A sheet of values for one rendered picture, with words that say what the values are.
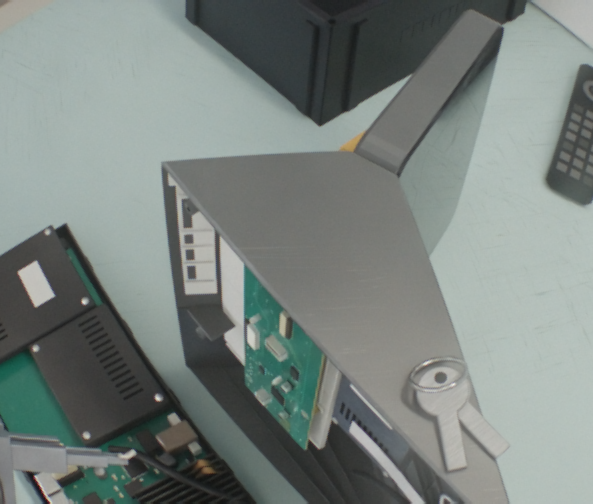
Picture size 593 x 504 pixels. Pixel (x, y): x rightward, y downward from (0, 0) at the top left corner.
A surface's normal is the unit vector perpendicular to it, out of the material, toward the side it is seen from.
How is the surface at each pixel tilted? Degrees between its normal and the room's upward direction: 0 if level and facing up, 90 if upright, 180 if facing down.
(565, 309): 0
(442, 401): 3
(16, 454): 45
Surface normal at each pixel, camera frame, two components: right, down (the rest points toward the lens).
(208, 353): 0.11, 0.82
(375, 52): 0.66, 0.64
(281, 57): -0.75, 0.51
